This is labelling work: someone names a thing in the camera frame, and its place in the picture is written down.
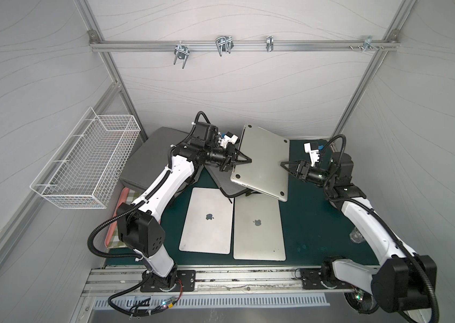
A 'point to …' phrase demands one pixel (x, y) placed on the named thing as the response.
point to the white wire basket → (81, 173)
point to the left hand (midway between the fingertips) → (251, 163)
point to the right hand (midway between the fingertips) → (283, 165)
